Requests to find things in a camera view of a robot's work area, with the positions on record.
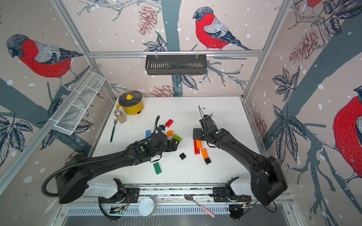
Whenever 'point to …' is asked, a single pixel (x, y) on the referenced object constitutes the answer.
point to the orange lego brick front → (204, 153)
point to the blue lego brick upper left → (148, 133)
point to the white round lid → (145, 206)
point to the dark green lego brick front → (157, 168)
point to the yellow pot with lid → (131, 103)
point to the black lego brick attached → (207, 160)
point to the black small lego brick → (182, 156)
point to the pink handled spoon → (189, 197)
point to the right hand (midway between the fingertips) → (200, 131)
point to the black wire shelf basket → (176, 64)
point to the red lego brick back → (168, 124)
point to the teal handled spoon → (115, 121)
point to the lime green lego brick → (176, 137)
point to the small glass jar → (119, 116)
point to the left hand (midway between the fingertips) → (177, 140)
